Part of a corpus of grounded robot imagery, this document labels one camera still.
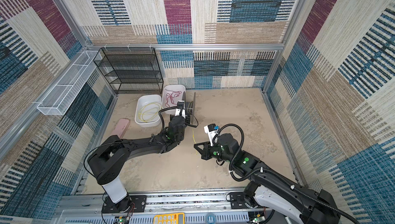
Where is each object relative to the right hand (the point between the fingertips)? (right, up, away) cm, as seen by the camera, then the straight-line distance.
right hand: (194, 149), depth 72 cm
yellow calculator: (-8, -30, -3) cm, 31 cm away
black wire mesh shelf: (-46, +45, +38) cm, 74 cm away
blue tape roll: (+7, -31, -1) cm, 32 cm away
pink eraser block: (-47, +6, +25) cm, 53 cm away
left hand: (-7, +20, +14) cm, 25 cm away
